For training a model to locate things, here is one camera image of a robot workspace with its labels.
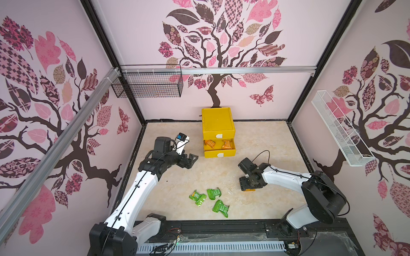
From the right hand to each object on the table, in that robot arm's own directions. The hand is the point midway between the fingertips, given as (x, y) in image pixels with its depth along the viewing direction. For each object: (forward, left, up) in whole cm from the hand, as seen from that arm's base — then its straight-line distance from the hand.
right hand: (247, 186), depth 88 cm
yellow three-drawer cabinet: (+33, +16, +22) cm, 43 cm away
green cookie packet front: (-10, +17, +1) cm, 20 cm away
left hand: (+8, +32, +20) cm, 38 cm away
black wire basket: (+94, +75, +8) cm, 120 cm away
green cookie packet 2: (-4, +20, +1) cm, 20 cm away
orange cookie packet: (+22, +10, +10) cm, 27 cm away
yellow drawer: (+16, +16, +13) cm, 26 cm away
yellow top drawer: (+22, +16, +20) cm, 34 cm away
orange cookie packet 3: (-4, +1, +6) cm, 7 cm away
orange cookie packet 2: (+24, +21, +11) cm, 34 cm away
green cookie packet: (-6, +28, +1) cm, 29 cm away
